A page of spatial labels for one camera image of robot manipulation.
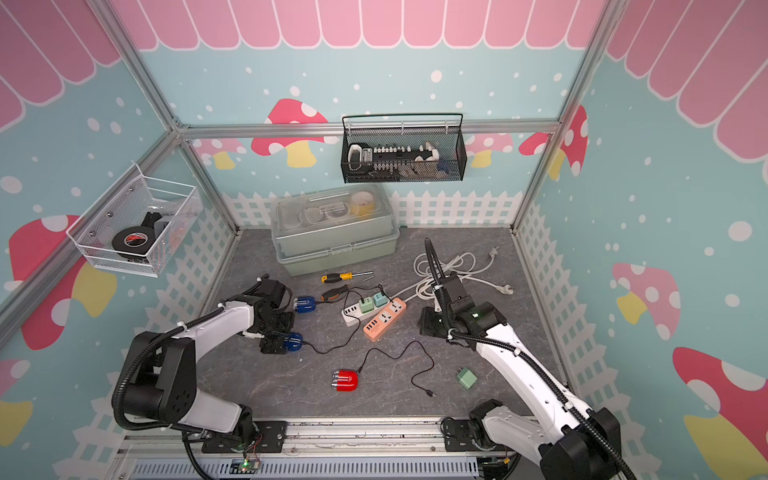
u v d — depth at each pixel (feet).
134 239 2.29
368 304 2.99
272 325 2.44
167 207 2.62
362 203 3.38
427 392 2.66
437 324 2.25
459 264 3.45
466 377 2.70
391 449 2.42
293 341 2.88
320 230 3.01
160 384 1.46
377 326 2.99
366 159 2.92
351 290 3.26
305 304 3.21
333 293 3.27
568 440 1.25
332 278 3.35
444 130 2.94
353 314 3.04
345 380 2.66
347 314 3.01
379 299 3.01
